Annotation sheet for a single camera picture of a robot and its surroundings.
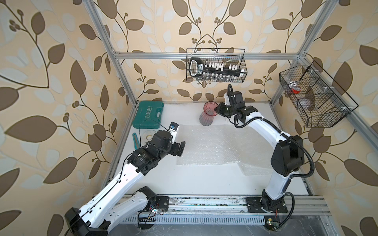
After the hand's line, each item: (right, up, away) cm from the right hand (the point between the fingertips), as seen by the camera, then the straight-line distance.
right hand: (214, 108), depth 89 cm
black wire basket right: (+51, +2, -16) cm, 54 cm away
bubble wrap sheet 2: (+22, -37, -4) cm, 43 cm away
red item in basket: (+45, +9, -6) cm, 46 cm away
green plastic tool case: (-47, -4, +19) cm, 50 cm away
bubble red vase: (-4, -6, +5) cm, 9 cm away
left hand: (-22, -16, -15) cm, 31 cm away
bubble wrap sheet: (+5, -24, +7) cm, 25 cm away
